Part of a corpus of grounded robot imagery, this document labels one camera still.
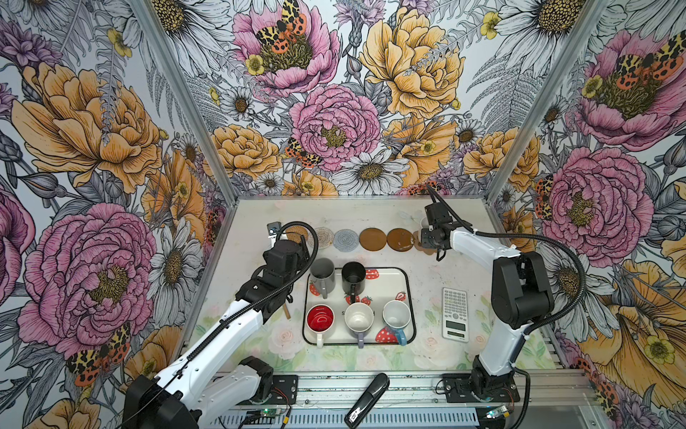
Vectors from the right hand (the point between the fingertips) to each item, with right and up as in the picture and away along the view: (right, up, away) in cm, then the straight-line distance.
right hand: (433, 245), depth 97 cm
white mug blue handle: (-15, -21, -12) cm, 28 cm away
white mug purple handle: (-27, -22, -10) cm, 36 cm away
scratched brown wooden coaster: (-10, +1, +11) cm, 15 cm away
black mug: (-28, -10, -5) cm, 31 cm away
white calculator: (+3, -23, -12) cm, 26 cm away
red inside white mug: (-39, -22, -12) cm, 46 cm away
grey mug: (-39, -9, -6) cm, 40 cm away
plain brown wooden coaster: (-21, +2, +11) cm, 24 cm away
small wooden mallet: (-50, -21, -9) cm, 55 cm away
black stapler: (-25, -37, -28) cm, 53 cm away
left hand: (-47, -1, -17) cm, 50 cm away
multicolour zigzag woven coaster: (-40, +2, +11) cm, 41 cm away
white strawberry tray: (-18, -14, -3) cm, 23 cm away
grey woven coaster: (-32, +1, +11) cm, 33 cm away
